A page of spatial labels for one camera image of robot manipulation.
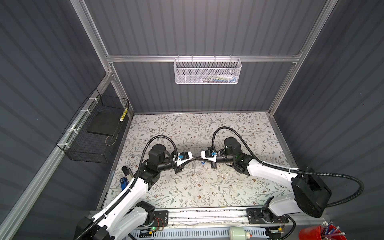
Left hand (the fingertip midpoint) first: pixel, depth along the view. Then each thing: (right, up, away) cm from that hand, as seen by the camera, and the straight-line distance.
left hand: (192, 156), depth 74 cm
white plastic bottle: (+19, -31, -11) cm, 38 cm away
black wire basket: (-50, +10, -2) cm, 51 cm away
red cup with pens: (+55, -28, -14) cm, 64 cm away
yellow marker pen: (-38, +22, +8) cm, 44 cm away
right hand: (+3, -1, 0) cm, 3 cm away
